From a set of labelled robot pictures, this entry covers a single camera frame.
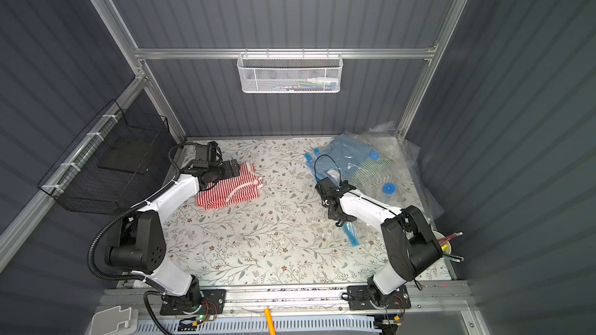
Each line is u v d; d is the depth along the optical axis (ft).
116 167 2.43
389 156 3.64
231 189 3.27
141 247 1.50
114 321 2.11
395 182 3.31
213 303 2.37
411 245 1.54
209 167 2.35
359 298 2.38
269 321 2.31
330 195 2.23
